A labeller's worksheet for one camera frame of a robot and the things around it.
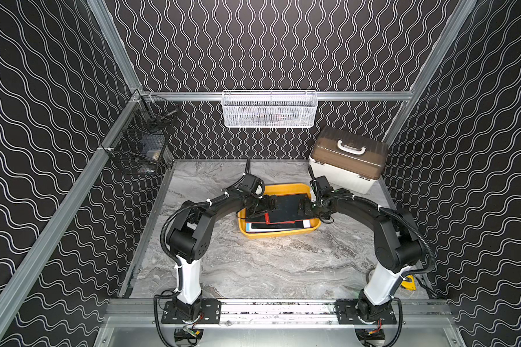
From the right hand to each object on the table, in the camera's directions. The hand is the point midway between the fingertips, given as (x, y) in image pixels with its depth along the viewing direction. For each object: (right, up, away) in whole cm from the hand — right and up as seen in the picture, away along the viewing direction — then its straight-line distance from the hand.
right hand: (306, 211), depth 96 cm
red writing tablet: (-3, -6, -1) cm, 7 cm away
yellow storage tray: (-11, +9, +10) cm, 18 cm away
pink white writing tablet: (-25, -7, -3) cm, 26 cm away
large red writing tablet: (-9, +1, -1) cm, 9 cm away
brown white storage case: (+20, +22, +1) cm, 30 cm away
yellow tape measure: (+35, -25, -16) cm, 46 cm away
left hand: (-15, +2, -3) cm, 15 cm away
